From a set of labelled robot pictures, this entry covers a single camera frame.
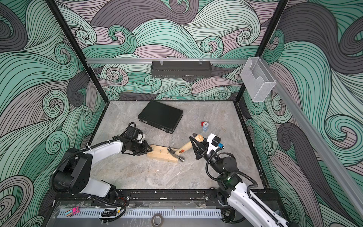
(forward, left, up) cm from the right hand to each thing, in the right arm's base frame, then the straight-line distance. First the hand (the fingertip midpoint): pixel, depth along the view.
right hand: (190, 138), depth 64 cm
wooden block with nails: (+4, +17, -25) cm, 30 cm away
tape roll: (-29, +17, -28) cm, 44 cm away
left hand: (+6, +24, -26) cm, 36 cm away
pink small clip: (-25, +57, -26) cm, 68 cm away
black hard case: (+32, +16, -25) cm, 43 cm away
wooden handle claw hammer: (-2, -4, +4) cm, 5 cm away
